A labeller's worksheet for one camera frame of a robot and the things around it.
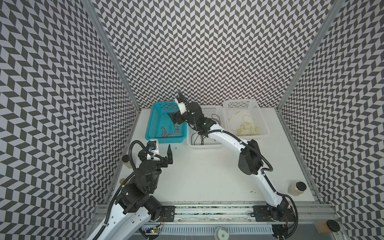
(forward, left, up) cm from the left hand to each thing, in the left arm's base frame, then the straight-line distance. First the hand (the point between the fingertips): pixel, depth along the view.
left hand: (160, 145), depth 69 cm
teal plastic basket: (+31, +10, -26) cm, 42 cm away
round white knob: (-33, -26, -15) cm, 44 cm away
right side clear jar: (-15, -66, -19) cm, 71 cm away
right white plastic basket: (+43, -57, -20) cm, 74 cm away
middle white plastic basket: (+18, -16, -25) cm, 34 cm away
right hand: (+25, -5, 0) cm, 26 cm away
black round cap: (-30, -75, -17) cm, 82 cm away
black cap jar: (+1, +23, -15) cm, 27 cm away
